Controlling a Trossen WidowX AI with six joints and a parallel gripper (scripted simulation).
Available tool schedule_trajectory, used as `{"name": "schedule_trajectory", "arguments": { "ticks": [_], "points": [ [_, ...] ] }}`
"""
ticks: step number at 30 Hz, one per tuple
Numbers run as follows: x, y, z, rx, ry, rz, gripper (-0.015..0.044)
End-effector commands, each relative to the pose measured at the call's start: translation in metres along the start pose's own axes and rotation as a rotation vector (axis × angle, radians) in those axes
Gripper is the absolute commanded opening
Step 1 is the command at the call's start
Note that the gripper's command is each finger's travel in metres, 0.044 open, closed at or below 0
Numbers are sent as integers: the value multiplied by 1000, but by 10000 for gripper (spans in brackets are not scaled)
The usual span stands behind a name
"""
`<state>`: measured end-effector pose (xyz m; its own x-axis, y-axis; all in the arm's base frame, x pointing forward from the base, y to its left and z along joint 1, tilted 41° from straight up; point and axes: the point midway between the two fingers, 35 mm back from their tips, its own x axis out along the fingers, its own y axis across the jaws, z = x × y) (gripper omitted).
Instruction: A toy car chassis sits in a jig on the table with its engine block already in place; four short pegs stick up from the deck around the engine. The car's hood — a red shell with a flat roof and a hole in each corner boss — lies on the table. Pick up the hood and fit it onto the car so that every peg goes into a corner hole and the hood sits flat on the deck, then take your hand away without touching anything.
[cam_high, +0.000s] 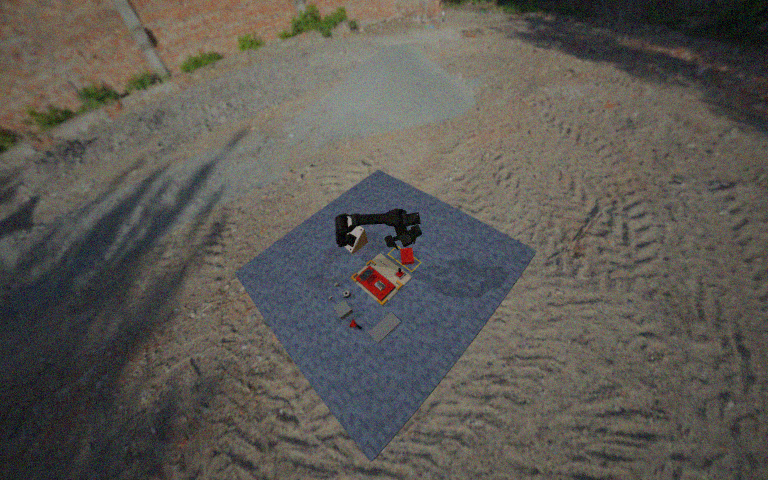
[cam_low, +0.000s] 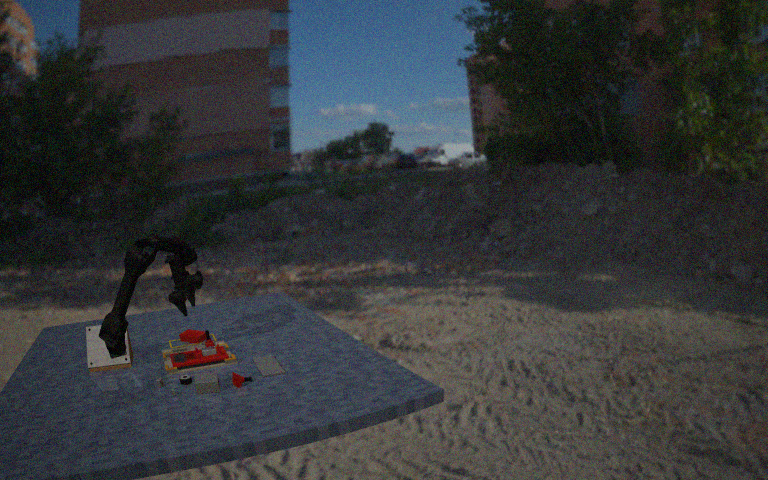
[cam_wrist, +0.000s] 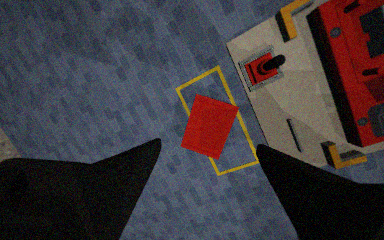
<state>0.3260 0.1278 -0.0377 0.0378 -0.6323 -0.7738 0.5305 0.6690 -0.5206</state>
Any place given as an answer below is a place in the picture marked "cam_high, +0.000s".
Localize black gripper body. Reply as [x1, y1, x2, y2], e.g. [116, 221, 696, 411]
[384, 225, 422, 247]

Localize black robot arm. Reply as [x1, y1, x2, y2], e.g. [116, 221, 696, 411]
[335, 209, 421, 247]

